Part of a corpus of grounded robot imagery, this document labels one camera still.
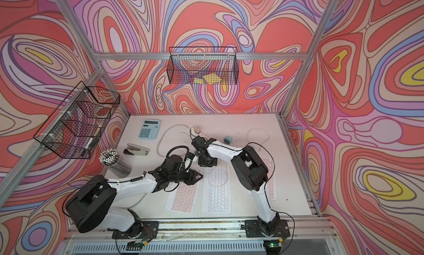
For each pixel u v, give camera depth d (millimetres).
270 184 540
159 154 993
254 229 731
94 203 431
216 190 842
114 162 789
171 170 683
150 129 1079
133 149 981
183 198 822
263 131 1113
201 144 769
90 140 743
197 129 1026
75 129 754
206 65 959
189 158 767
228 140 1028
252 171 540
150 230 720
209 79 910
